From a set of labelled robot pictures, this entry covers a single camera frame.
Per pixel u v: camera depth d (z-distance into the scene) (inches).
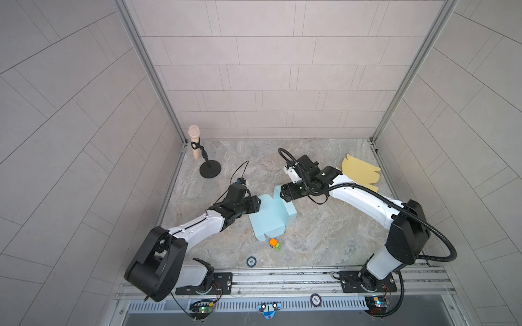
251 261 29.8
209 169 39.9
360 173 42.3
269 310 25.7
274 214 35.2
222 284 27.8
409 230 16.9
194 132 32.6
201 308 25.7
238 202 26.3
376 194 19.0
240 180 30.5
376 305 26.6
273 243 30.9
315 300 26.7
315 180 23.0
